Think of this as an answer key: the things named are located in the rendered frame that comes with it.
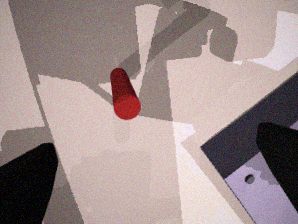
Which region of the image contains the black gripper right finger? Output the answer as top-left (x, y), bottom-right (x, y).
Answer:
top-left (255, 123), bottom-right (298, 212)

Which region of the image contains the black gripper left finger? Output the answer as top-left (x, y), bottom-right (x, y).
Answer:
top-left (0, 143), bottom-right (59, 224)

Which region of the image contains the red peg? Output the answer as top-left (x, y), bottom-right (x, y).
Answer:
top-left (110, 68), bottom-right (140, 120)

